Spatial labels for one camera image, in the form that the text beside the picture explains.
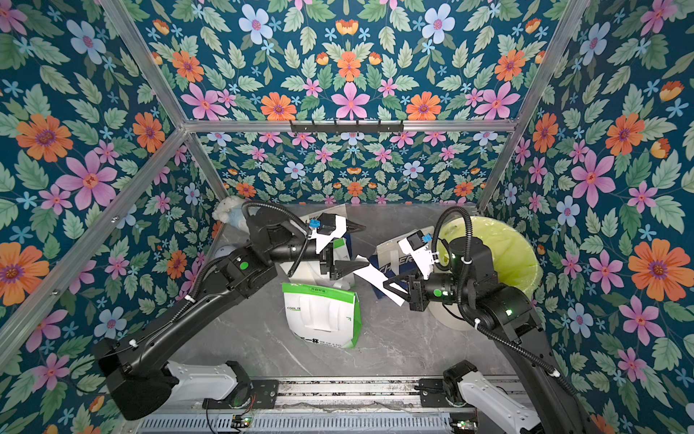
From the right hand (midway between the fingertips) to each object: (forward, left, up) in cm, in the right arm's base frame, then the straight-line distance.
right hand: (391, 277), depth 57 cm
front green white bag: (-1, +18, -19) cm, 26 cm away
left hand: (+3, +6, +7) cm, 9 cm away
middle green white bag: (+10, +22, -15) cm, 29 cm away
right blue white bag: (+15, -1, -16) cm, 22 cm away
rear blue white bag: (+30, +17, -10) cm, 36 cm away
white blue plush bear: (+43, +63, -24) cm, 79 cm away
